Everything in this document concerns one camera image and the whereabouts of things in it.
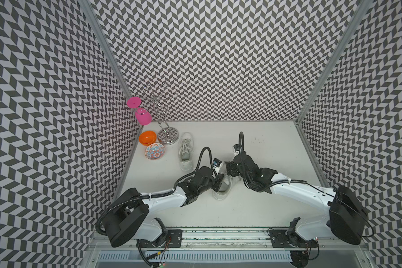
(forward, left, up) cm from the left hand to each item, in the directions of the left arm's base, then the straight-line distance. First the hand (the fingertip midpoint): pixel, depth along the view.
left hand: (222, 176), depth 83 cm
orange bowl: (+29, +46, -4) cm, 55 cm away
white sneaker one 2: (-4, -2, -1) cm, 4 cm away
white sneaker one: (+18, +20, +2) cm, 27 cm away
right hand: (+5, -6, +4) cm, 9 cm away
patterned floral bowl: (+20, +40, -7) cm, 46 cm away
